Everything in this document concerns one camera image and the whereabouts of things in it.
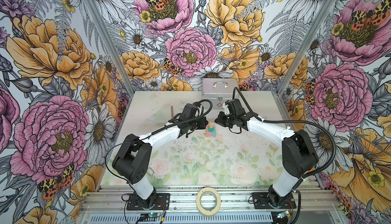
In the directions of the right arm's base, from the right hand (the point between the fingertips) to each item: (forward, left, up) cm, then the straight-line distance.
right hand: (215, 124), depth 89 cm
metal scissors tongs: (-33, +26, +23) cm, 48 cm away
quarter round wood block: (+1, +2, +1) cm, 2 cm away
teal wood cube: (0, +2, -6) cm, 6 cm away
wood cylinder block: (0, +2, -2) cm, 2 cm away
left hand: (-1, +5, 0) cm, 5 cm away
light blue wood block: (-2, +1, -8) cm, 8 cm away
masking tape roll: (-40, +9, -9) cm, 42 cm away
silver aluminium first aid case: (+25, -4, +3) cm, 25 cm away
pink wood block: (-1, +4, -8) cm, 9 cm away
